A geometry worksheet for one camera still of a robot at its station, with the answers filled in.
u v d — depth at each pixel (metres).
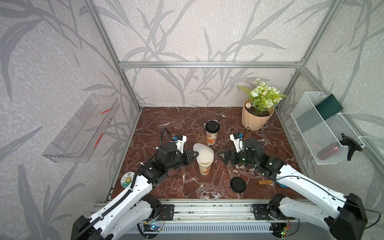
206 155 0.76
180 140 0.68
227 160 0.67
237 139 0.67
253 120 0.95
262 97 0.84
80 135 0.68
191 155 0.72
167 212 0.74
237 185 0.81
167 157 0.55
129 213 0.56
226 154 0.66
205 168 0.77
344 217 0.38
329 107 0.72
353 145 0.55
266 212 0.74
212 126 0.87
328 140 0.63
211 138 0.91
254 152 0.57
